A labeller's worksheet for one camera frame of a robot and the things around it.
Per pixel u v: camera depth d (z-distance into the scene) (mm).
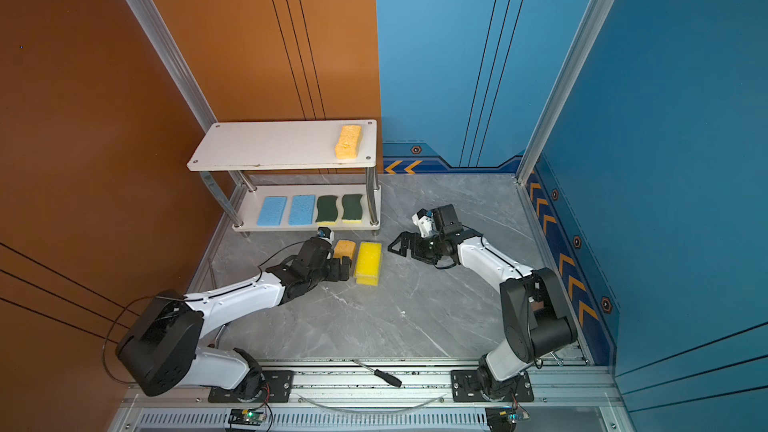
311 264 684
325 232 803
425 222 830
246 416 710
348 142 771
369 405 719
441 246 723
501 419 700
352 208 994
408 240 784
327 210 998
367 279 899
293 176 1200
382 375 756
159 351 424
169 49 832
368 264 908
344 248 947
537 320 445
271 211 998
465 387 727
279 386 743
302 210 1012
